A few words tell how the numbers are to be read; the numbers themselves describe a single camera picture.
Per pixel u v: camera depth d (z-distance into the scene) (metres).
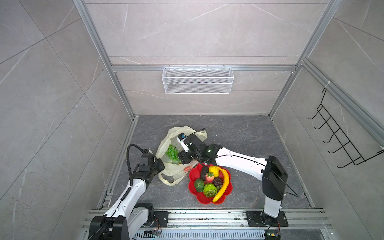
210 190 0.76
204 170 0.86
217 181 0.82
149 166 0.66
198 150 0.61
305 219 0.75
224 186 0.80
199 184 0.80
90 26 0.73
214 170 0.84
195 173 0.86
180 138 0.71
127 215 0.43
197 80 1.01
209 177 0.79
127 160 0.61
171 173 0.83
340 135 0.68
